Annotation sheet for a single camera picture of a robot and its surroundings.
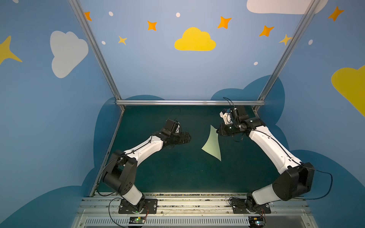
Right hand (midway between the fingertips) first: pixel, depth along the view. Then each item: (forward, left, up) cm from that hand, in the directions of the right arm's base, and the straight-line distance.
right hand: (217, 129), depth 82 cm
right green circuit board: (-41, -20, -22) cm, 51 cm away
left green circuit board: (-44, +41, -21) cm, 64 cm away
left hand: (-2, +18, -8) cm, 20 cm away
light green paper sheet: (+1, 0, -21) cm, 21 cm away
